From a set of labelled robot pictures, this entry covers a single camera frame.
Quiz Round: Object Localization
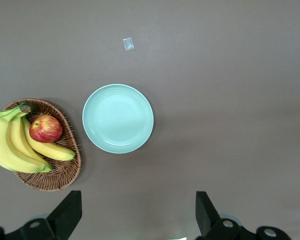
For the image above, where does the small clear tape piece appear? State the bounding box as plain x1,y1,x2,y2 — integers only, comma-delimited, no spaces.
122,37,135,52

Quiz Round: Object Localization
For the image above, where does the brown wicker basket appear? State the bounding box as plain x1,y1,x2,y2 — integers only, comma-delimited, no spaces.
2,97,81,192

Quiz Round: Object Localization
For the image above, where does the light green round plate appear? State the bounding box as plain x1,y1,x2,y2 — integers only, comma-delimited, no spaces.
81,83,155,155

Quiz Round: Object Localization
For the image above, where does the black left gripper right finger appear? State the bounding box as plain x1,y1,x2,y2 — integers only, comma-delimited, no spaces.
195,191,291,240

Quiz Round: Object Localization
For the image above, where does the red yellow apple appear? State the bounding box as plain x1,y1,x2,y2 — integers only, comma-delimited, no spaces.
29,114,63,144

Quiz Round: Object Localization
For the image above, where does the yellow banana bunch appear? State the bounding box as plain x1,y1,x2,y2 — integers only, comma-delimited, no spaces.
0,101,77,174

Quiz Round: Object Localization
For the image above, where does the brown table cover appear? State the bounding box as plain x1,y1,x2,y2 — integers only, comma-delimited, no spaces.
0,0,300,240

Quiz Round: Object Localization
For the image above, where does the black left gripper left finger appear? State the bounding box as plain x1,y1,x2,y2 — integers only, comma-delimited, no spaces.
0,190,83,240

